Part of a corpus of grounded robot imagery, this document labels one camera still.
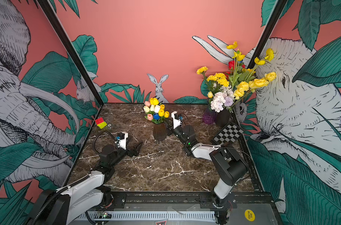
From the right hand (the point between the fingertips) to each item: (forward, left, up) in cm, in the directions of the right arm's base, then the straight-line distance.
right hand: (163, 117), depth 80 cm
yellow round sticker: (-44, -46, -25) cm, 68 cm away
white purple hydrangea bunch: (+10, -35, +6) cm, 37 cm away
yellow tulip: (-1, -2, +4) cm, 5 cm away
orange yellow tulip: (+2, 0, +7) cm, 7 cm away
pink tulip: (-4, +6, +6) cm, 10 cm away
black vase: (+13, -42, -16) cm, 47 cm away
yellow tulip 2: (-2, 0, +7) cm, 8 cm away
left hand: (-8, +16, -10) cm, 20 cm away
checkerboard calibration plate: (+3, -46, -22) cm, 51 cm away
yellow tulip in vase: (+4, +5, +9) cm, 11 cm away
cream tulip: (+2, +9, +6) cm, 11 cm away
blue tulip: (-3, +3, +5) cm, 7 cm away
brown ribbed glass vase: (0, +3, -14) cm, 15 cm away
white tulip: (0, +3, +7) cm, 8 cm away
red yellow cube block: (+10, +49, -19) cm, 53 cm away
